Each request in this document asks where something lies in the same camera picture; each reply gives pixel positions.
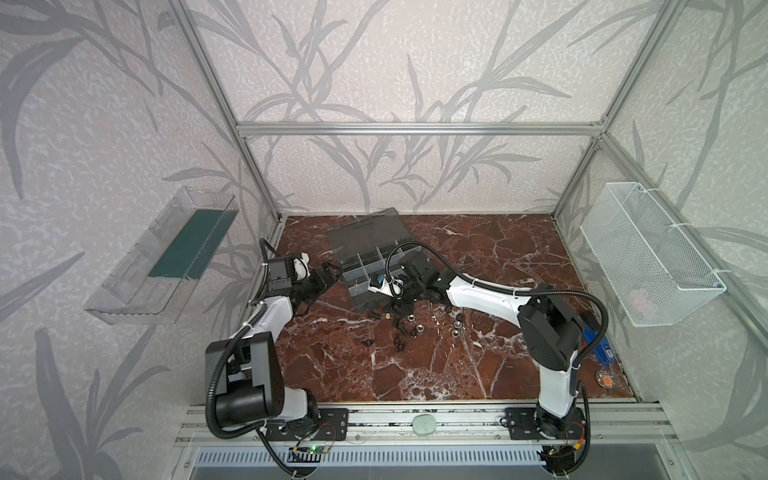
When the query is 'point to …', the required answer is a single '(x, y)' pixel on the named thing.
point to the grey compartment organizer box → (370, 248)
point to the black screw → (398, 344)
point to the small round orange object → (605, 379)
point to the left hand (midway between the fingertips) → (337, 267)
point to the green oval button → (424, 425)
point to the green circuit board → (311, 449)
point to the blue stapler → (603, 350)
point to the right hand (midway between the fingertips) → (385, 288)
